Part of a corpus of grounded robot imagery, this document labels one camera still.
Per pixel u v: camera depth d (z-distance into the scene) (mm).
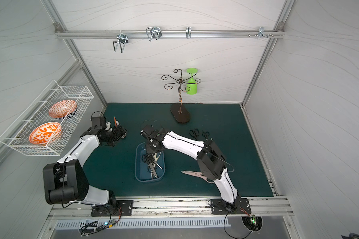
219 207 733
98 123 698
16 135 557
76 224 697
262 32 764
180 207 749
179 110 1136
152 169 840
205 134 1015
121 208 730
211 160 499
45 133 628
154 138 626
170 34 801
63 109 722
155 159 890
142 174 842
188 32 728
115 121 1106
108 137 749
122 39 784
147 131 663
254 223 713
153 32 764
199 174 841
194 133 1036
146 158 882
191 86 1011
